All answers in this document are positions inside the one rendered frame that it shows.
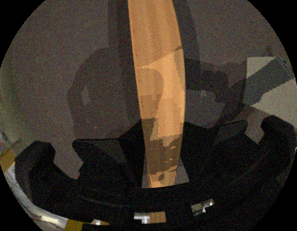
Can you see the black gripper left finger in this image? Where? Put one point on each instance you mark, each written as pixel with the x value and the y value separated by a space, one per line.
pixel 128 150

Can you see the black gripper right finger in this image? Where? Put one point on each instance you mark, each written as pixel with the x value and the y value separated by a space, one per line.
pixel 199 143

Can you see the brown wooden post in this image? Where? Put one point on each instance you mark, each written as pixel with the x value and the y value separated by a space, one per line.
pixel 155 217

